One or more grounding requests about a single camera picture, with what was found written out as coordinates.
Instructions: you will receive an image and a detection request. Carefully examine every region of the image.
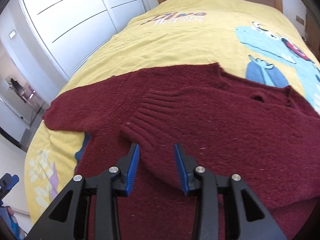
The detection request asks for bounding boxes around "dark red knitted sweater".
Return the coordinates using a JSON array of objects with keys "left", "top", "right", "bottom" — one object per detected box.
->
[{"left": 44, "top": 63, "right": 319, "bottom": 239}]

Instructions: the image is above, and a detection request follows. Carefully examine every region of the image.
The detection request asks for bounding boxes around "white built-in wardrobe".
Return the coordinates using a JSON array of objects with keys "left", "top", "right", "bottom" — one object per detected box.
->
[{"left": 22, "top": 0, "right": 145, "bottom": 77}]

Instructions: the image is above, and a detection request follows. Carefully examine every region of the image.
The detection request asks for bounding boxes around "white wall switch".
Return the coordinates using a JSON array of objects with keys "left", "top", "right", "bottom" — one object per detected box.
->
[{"left": 9, "top": 30, "right": 16, "bottom": 40}]

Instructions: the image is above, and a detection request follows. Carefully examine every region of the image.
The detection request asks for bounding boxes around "yellow dinosaur print bedspread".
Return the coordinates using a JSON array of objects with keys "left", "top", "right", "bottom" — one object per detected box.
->
[{"left": 24, "top": 0, "right": 319, "bottom": 223}]

